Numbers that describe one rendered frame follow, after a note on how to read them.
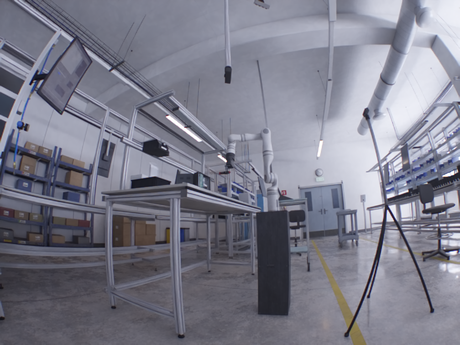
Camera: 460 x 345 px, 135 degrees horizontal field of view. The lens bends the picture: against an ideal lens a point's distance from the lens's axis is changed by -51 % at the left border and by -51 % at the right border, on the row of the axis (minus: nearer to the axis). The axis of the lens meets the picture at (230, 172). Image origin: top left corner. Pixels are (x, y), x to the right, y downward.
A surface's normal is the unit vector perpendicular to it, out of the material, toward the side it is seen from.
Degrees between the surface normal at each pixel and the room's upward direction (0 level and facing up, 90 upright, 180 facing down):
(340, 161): 90
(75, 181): 90
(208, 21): 180
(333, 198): 90
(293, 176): 90
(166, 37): 180
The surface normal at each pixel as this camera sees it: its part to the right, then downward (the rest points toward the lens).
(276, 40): 0.03, 0.96
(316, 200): -0.36, -0.24
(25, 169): 0.93, -0.11
